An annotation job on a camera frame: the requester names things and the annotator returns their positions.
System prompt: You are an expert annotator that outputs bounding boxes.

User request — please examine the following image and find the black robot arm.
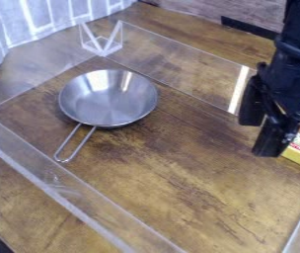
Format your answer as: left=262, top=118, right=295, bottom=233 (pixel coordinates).
left=239, top=0, right=300, bottom=157

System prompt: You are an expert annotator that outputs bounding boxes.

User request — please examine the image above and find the white grey curtain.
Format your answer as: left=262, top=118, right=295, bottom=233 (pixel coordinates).
left=0, top=0, right=139, bottom=64

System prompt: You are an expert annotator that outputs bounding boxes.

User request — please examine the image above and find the silver frying pan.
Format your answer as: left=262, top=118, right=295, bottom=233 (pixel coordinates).
left=53, top=69, right=159, bottom=163

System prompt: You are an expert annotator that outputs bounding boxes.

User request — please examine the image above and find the black strip on table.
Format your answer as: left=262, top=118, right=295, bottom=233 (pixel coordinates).
left=222, top=16, right=278, bottom=41

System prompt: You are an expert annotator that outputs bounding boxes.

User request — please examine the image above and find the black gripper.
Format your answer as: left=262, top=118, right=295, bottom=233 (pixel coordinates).
left=239, top=49, right=300, bottom=157

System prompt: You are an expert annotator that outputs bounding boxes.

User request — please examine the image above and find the clear acrylic tray barrier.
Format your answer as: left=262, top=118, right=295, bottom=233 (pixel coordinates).
left=0, top=21, right=300, bottom=253

